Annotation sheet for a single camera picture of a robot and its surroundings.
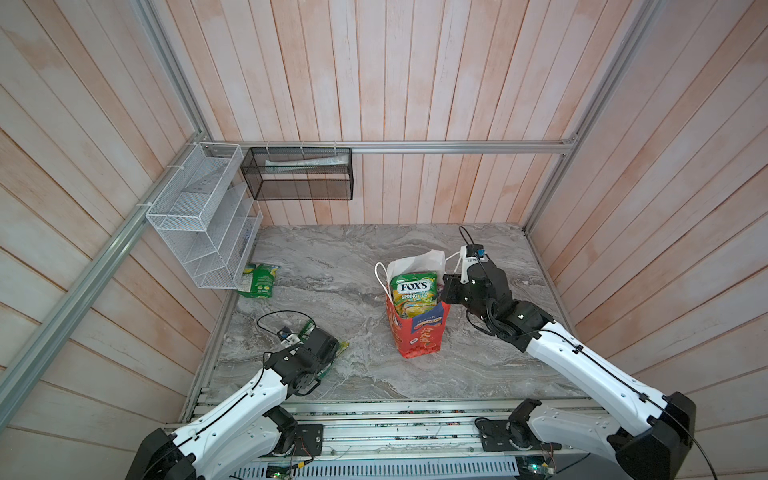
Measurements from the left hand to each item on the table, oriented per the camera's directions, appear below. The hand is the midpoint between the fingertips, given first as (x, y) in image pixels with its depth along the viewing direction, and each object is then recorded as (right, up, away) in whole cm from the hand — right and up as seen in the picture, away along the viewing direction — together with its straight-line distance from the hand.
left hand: (316, 363), depth 83 cm
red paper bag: (+29, +8, -2) cm, 31 cm away
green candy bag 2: (-22, +23, +18) cm, 37 cm away
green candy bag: (+27, +20, -1) cm, 34 cm away
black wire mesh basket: (-11, +60, +22) cm, 65 cm away
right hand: (+34, +25, -6) cm, 43 cm away
